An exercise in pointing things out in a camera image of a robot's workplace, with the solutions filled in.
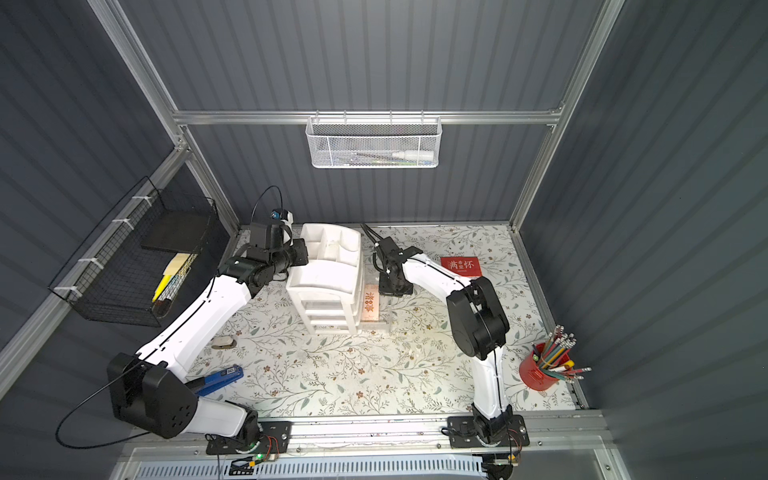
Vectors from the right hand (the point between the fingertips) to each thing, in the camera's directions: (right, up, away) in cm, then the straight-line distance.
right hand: (392, 290), depth 95 cm
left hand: (-24, +14, -14) cm, 31 cm away
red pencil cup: (+40, -18, -17) cm, 47 cm away
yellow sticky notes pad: (-56, +8, -20) cm, 60 cm away
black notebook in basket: (-60, +18, -12) cm, 64 cm away
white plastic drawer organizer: (-17, +3, -18) cm, 25 cm away
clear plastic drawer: (-2, -8, +1) cm, 8 cm away
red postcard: (+28, +7, +14) cm, 32 cm away
